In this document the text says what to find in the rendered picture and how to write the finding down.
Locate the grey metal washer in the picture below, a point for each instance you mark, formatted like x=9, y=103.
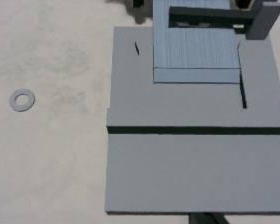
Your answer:
x=25, y=107

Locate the brushed metal plate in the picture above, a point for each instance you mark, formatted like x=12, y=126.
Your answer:
x=193, y=55

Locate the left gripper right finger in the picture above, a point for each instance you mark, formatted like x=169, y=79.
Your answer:
x=217, y=218

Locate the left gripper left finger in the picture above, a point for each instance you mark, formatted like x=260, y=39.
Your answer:
x=199, y=218

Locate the grey slotted block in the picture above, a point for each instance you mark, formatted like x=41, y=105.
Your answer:
x=165, y=158

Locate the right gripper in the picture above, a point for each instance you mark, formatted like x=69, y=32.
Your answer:
x=242, y=4

